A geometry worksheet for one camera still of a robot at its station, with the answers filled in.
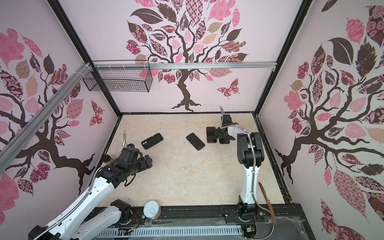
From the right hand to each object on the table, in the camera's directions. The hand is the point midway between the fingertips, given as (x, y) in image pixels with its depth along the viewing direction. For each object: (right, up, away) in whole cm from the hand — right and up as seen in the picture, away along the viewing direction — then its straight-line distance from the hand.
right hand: (224, 133), depth 106 cm
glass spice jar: (-74, -14, -20) cm, 78 cm away
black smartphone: (-21, -5, -3) cm, 22 cm away
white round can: (-43, -36, -35) cm, 66 cm away
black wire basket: (-71, +38, -11) cm, 82 cm away
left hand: (-49, -15, -26) cm, 58 cm away
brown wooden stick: (+18, -35, -29) cm, 49 cm away
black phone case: (-53, -5, -2) cm, 53 cm away
